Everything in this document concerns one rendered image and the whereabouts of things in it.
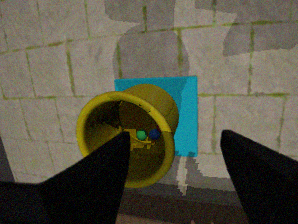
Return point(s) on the yellow cup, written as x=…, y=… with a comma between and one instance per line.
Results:
x=141, y=106

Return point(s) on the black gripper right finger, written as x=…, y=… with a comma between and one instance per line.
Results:
x=266, y=181

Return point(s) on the brown wooden plank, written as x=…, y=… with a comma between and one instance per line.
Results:
x=146, y=209

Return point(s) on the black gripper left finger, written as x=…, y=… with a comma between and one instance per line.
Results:
x=88, y=192

